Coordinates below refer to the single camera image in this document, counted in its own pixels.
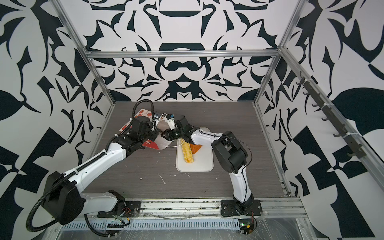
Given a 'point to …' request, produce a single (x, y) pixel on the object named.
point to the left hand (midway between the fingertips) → (155, 122)
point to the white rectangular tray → (203, 158)
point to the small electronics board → (246, 225)
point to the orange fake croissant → (195, 147)
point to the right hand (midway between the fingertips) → (162, 133)
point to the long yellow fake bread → (187, 151)
